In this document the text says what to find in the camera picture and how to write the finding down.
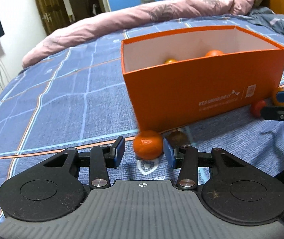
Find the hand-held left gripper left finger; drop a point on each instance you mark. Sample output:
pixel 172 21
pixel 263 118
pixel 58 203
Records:
pixel 119 154

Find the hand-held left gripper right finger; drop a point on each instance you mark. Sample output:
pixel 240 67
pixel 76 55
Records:
pixel 168 154

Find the oval yellow cherry tomato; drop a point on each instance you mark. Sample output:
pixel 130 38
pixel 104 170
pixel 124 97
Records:
pixel 274 99

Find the small red cherry tomato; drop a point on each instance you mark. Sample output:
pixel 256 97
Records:
pixel 256 107

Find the smooth orange mandarin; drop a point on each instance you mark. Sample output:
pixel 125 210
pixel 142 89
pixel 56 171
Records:
pixel 148 144

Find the orange cardboard box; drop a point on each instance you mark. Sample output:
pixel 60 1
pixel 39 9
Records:
pixel 181 92

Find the dark brown cherry tomato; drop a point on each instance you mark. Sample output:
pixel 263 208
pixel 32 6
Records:
pixel 178 138

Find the grey-blue blanket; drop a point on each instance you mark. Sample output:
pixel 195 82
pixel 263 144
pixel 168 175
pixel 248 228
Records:
pixel 279 22

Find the blue plaid bed sheet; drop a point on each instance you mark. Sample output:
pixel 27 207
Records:
pixel 57 104

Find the small yellow-orange fruit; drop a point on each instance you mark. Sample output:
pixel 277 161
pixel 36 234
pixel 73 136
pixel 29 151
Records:
pixel 170 61

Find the pink quilt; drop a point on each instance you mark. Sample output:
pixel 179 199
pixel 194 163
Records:
pixel 107 22

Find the brown wooden door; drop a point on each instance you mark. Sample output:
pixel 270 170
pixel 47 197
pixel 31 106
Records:
pixel 50 2

